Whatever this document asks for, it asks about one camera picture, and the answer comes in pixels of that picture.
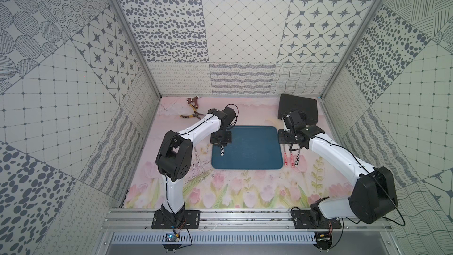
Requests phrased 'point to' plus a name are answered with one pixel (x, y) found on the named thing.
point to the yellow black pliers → (196, 113)
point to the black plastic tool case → (308, 107)
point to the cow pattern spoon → (297, 159)
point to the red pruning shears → (189, 100)
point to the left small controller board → (171, 236)
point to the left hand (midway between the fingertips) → (225, 142)
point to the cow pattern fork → (222, 150)
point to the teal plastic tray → (253, 147)
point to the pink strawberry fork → (285, 158)
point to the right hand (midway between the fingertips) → (284, 138)
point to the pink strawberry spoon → (291, 159)
